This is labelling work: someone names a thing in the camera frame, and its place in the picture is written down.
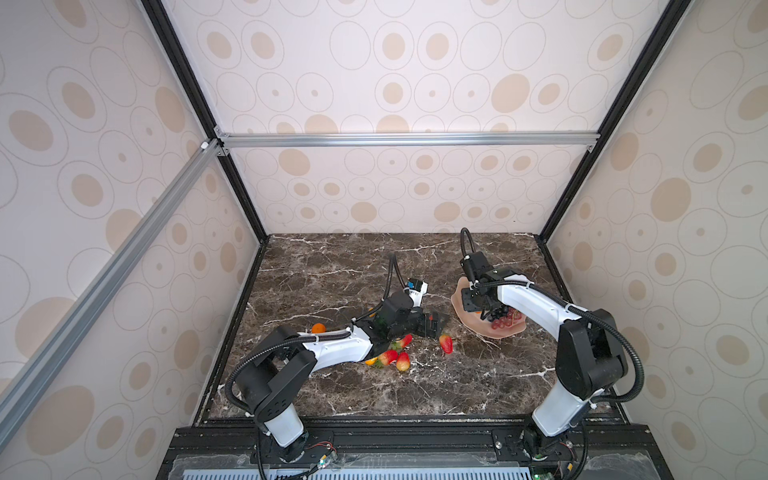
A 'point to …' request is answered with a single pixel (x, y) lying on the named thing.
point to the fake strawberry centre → (406, 340)
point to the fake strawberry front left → (387, 357)
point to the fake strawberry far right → (446, 342)
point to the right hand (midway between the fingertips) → (476, 301)
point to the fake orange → (318, 328)
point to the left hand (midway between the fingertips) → (446, 313)
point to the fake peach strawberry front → (403, 362)
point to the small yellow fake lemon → (371, 361)
